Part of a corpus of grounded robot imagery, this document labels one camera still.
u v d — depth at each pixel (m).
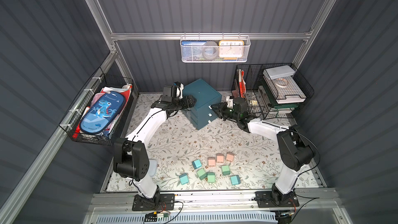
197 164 0.84
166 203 0.73
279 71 1.02
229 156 0.87
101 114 0.64
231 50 0.88
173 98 0.68
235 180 0.79
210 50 0.90
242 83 1.12
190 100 0.77
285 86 0.96
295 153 0.49
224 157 0.87
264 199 0.73
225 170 0.82
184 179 0.79
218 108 0.82
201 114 0.87
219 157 0.87
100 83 0.79
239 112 0.72
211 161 0.85
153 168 0.83
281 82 0.99
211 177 0.81
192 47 0.83
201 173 0.81
